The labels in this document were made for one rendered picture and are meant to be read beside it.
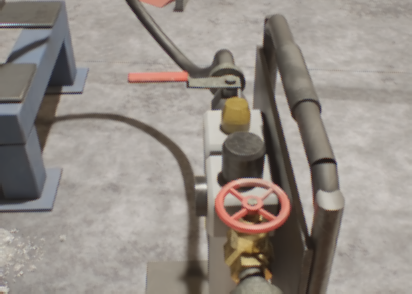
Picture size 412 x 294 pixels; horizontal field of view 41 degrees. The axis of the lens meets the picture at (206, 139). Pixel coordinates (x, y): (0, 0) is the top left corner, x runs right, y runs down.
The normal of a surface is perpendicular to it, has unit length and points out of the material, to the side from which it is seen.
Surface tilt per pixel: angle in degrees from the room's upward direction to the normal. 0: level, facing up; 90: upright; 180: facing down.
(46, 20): 0
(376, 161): 0
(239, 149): 0
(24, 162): 90
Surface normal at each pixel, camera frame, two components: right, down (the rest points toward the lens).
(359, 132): 0.00, -0.79
